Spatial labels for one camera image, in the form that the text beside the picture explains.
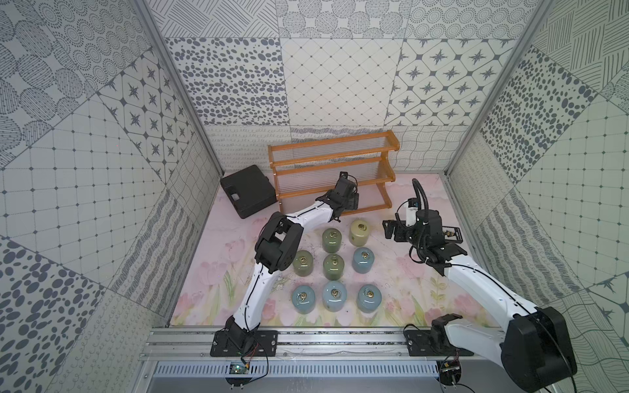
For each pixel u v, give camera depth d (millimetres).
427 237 637
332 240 894
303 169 1039
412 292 852
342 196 817
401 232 754
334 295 747
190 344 771
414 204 734
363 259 838
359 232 907
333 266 830
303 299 747
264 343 734
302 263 835
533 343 392
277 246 592
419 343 747
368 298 762
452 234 982
